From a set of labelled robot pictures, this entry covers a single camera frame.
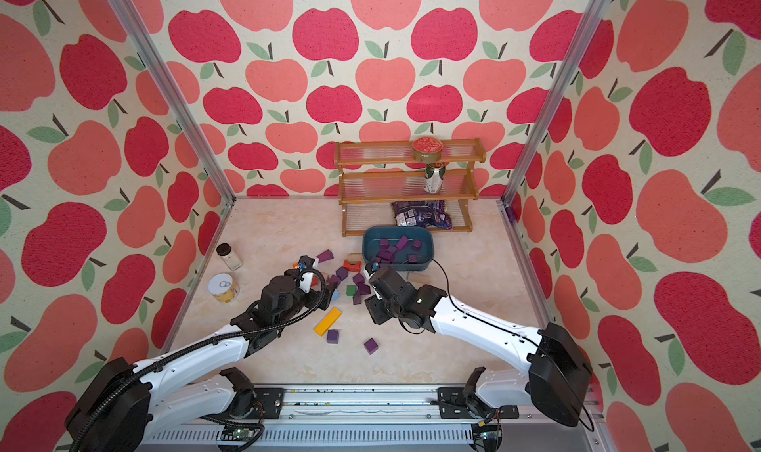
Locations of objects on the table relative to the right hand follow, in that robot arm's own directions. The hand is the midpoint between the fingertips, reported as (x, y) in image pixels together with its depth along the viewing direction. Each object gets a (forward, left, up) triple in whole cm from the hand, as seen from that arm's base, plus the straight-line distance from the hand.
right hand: (376, 305), depth 80 cm
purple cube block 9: (-8, +1, -9) cm, 12 cm away
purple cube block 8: (-6, +12, -9) cm, 17 cm away
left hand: (+5, +16, +2) cm, 16 cm away
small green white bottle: (+41, -15, +12) cm, 45 cm away
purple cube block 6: (+15, +13, -9) cm, 22 cm away
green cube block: (+10, +10, -11) cm, 18 cm away
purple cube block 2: (+28, +1, -9) cm, 29 cm away
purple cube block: (+28, -11, -9) cm, 32 cm away
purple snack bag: (+38, -13, -2) cm, 40 cm away
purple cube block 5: (+22, -10, -9) cm, 26 cm away
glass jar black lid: (+14, +50, -1) cm, 52 cm away
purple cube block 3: (+23, -1, -9) cm, 25 cm away
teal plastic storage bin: (+27, -7, -10) cm, 30 cm away
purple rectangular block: (+10, +5, -11) cm, 16 cm away
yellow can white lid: (+4, +49, -5) cm, 49 cm away
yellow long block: (-2, +15, -11) cm, 19 cm away
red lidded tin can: (+43, -12, +21) cm, 49 cm away
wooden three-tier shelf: (+53, +7, +2) cm, 54 cm away
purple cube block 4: (+26, -2, -10) cm, 28 cm away
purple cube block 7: (+13, +7, -9) cm, 18 cm away
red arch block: (+17, +10, -9) cm, 22 cm away
